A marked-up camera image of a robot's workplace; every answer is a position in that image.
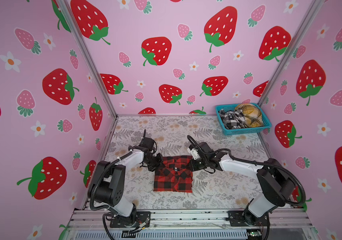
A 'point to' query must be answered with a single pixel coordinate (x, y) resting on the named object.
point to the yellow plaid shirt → (252, 113)
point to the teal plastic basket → (266, 123)
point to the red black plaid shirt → (175, 176)
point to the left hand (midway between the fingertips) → (165, 165)
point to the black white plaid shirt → (232, 120)
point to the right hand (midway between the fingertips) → (185, 166)
